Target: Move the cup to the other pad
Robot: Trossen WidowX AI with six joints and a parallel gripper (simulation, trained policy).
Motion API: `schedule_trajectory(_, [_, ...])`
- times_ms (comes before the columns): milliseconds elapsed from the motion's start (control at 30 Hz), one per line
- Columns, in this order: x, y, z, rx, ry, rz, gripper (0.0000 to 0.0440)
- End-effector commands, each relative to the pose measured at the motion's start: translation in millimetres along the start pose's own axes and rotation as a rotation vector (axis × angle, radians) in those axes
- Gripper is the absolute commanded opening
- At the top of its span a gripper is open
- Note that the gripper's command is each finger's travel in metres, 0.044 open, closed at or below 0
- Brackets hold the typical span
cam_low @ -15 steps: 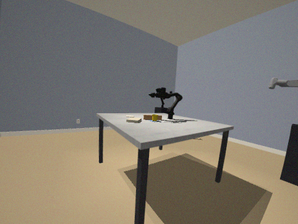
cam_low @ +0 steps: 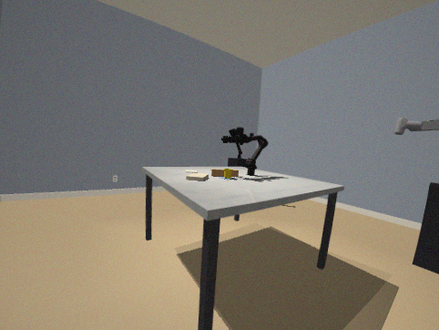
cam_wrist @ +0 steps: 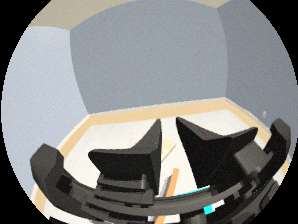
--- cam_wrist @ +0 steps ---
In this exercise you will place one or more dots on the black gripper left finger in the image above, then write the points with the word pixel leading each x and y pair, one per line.
pixel 144 158

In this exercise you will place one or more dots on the orange wooden bar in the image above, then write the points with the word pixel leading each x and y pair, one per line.
pixel 172 186

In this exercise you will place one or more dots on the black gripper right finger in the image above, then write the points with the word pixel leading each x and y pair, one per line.
pixel 206 150

